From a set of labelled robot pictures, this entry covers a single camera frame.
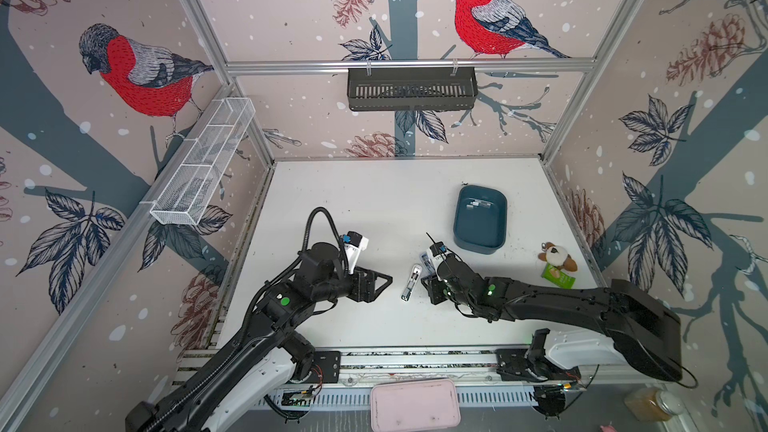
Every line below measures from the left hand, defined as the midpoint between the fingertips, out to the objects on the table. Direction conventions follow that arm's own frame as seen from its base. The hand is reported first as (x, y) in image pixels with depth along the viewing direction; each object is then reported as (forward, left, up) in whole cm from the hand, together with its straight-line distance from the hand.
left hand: (383, 281), depth 70 cm
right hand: (+4, -10, -13) cm, 17 cm away
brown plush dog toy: (+13, -54, -15) cm, 57 cm away
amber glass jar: (-24, -57, -9) cm, 63 cm away
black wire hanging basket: (+65, -10, +11) cm, 67 cm away
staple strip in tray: (+36, -35, -18) cm, 53 cm away
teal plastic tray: (+28, -33, -17) cm, 47 cm away
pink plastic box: (-23, -6, -16) cm, 29 cm away
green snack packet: (+8, -52, -17) cm, 56 cm away
